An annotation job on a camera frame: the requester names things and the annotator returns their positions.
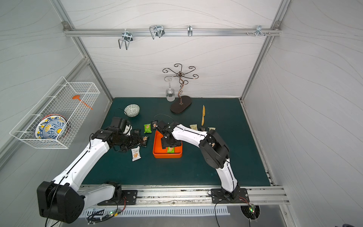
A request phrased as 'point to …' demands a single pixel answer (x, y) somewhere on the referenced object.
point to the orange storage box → (158, 152)
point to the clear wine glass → (170, 93)
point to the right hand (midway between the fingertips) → (169, 144)
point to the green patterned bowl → (132, 110)
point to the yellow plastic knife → (203, 115)
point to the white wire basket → (72, 100)
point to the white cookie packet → (135, 153)
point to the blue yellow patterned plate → (54, 126)
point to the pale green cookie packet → (211, 128)
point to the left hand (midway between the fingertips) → (140, 143)
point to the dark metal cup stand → (184, 101)
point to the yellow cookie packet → (194, 126)
